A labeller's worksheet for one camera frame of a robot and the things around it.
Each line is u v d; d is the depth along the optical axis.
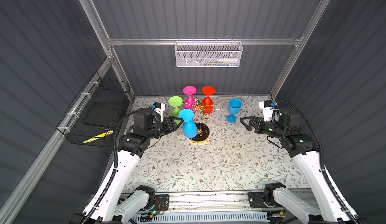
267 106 0.62
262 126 0.61
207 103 0.86
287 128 0.51
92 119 0.70
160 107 0.64
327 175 0.41
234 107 0.94
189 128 0.77
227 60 0.91
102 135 0.68
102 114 0.70
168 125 0.60
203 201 0.75
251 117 0.61
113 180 0.41
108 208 0.38
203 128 0.99
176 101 0.78
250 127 0.61
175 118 0.64
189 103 0.87
